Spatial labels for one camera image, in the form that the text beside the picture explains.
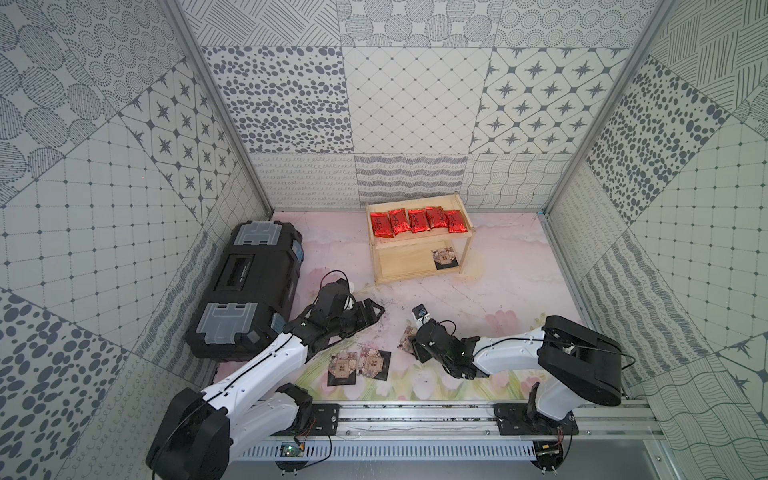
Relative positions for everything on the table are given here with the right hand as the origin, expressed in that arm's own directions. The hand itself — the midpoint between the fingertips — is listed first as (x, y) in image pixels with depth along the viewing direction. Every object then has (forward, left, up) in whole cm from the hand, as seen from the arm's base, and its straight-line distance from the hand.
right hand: (421, 335), depth 89 cm
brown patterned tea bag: (-9, +23, +1) cm, 24 cm away
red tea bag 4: (+24, +7, +25) cm, 35 cm away
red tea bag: (+24, -10, +25) cm, 36 cm away
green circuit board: (-29, +33, -1) cm, 44 cm away
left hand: (+2, +12, +13) cm, 18 cm away
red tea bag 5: (+23, +12, +24) cm, 35 cm away
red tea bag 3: (+25, +1, +24) cm, 35 cm away
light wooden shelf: (+27, +3, +3) cm, 28 cm away
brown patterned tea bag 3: (+27, -9, +3) cm, 29 cm away
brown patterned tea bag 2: (-8, +14, 0) cm, 16 cm away
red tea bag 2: (+27, -4, +24) cm, 36 cm away
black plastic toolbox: (+1, +46, +19) cm, 50 cm away
